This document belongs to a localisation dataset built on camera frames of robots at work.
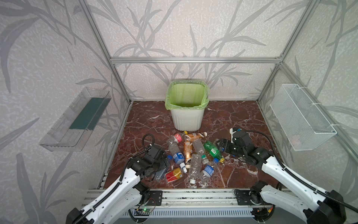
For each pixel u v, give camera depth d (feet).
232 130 2.44
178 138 3.00
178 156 2.72
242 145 1.97
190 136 2.99
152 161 1.96
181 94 3.25
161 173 2.50
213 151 2.78
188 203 2.38
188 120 2.84
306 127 2.05
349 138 1.85
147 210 2.31
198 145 2.98
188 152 2.84
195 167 2.73
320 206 1.28
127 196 1.93
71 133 2.10
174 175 2.51
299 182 1.45
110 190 1.48
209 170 2.58
